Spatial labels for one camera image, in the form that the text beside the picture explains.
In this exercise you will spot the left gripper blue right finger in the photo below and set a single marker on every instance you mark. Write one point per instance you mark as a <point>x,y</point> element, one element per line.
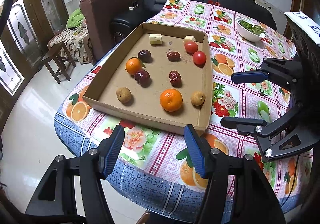
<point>199,152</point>

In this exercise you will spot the floral seat cover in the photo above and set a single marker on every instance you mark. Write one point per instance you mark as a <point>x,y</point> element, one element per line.
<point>77,43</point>

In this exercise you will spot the floral fruit pattern tablecloth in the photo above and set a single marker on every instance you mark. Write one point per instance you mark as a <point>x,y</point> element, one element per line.
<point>153,170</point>

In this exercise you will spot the brown longan left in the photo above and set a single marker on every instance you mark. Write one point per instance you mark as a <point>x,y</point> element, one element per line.
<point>123,94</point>

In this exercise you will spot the brown armchair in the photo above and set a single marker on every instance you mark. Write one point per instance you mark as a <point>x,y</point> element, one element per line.
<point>98,15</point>

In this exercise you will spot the large wrinkled red date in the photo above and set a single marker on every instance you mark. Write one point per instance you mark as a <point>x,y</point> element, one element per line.
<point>175,78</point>

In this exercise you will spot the white bowl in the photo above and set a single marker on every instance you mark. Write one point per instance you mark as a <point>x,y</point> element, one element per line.
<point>247,34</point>

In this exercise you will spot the green tomato stem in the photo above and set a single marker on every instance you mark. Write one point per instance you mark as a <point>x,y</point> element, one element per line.
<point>261,92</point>

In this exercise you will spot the wooden glass door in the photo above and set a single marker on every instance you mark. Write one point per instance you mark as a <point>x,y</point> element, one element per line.
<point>30,26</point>

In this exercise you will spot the green cushion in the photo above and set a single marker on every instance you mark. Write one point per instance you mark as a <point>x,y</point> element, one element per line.
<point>75,19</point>

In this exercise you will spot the cardboard tray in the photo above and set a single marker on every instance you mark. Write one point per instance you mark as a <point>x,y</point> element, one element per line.
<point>144,107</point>

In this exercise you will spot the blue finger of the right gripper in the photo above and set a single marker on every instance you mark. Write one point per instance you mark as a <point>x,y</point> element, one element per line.
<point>249,77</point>
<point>243,126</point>

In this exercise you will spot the red tomato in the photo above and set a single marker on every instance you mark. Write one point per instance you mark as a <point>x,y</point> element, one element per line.
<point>191,47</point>
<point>199,58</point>

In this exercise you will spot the dark plum in tray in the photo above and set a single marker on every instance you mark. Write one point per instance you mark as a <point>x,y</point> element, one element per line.
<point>144,56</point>

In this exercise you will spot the small mandarin with leaf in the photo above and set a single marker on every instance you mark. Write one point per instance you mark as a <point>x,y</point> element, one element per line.
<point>134,65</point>

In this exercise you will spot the large orange mandarin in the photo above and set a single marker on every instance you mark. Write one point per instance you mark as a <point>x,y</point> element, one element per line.
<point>171,100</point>

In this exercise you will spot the dark plum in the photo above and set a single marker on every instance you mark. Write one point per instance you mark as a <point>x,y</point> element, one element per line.
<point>144,56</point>
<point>142,77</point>

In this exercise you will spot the wooden stool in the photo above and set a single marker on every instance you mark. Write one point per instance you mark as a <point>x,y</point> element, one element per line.
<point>63,64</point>

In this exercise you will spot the green leafy vegetables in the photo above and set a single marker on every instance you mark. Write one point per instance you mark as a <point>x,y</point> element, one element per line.
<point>255,29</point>

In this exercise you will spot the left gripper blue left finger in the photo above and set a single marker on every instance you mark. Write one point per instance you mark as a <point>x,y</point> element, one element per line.
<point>109,150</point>

